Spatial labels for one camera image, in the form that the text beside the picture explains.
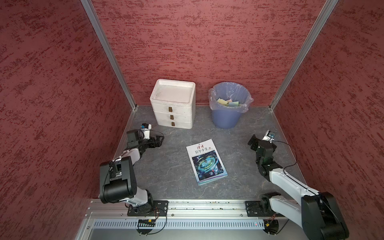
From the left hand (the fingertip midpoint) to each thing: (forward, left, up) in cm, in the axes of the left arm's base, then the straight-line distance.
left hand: (157, 139), depth 93 cm
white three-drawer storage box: (+16, -11, +17) cm, 26 cm away
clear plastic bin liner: (+30, -49, +15) cm, 60 cm away
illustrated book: (-13, -32, -6) cm, 35 cm away
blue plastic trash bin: (+15, -45, +2) cm, 47 cm away
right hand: (-3, -62, +5) cm, 63 cm away
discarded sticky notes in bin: (+28, -48, +6) cm, 56 cm away
